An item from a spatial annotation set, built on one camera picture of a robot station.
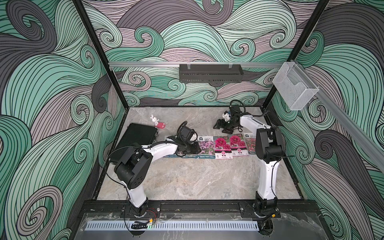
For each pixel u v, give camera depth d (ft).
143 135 3.18
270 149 1.86
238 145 3.21
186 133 2.36
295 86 2.42
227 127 2.95
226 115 3.16
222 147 3.12
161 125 3.51
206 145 3.20
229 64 3.06
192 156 3.03
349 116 1.97
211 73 3.12
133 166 1.52
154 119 3.40
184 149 2.25
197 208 2.44
